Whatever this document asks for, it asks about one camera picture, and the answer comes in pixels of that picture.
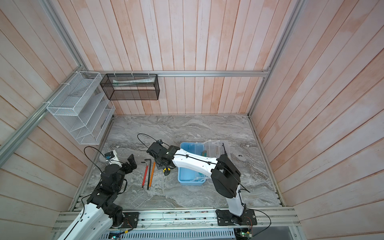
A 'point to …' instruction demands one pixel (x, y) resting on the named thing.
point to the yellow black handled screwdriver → (166, 171)
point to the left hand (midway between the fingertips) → (126, 160)
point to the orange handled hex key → (152, 175)
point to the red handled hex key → (145, 175)
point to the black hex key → (149, 174)
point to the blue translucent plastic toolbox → (212, 149)
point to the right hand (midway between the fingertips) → (162, 161)
